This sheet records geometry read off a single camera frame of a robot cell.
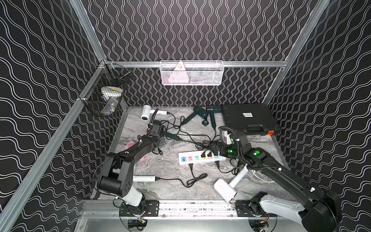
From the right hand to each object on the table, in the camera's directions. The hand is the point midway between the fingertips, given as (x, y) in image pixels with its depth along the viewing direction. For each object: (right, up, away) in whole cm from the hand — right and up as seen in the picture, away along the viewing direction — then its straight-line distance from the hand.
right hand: (216, 147), depth 80 cm
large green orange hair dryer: (-27, +4, +22) cm, 35 cm away
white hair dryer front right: (+5, -22, -3) cm, 23 cm away
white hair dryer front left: (-42, -18, +2) cm, 45 cm away
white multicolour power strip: (-15, -8, +10) cm, 20 cm away
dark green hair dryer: (-6, +22, +33) cm, 40 cm away
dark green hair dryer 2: (+4, +24, +33) cm, 41 cm away
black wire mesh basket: (-62, +30, +1) cm, 69 cm away
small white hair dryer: (-46, +22, +29) cm, 59 cm away
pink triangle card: (-21, +43, +10) cm, 49 cm away
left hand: (-35, +4, +13) cm, 37 cm away
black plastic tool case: (+31, +16, +26) cm, 44 cm away
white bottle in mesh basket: (-60, +23, +2) cm, 64 cm away
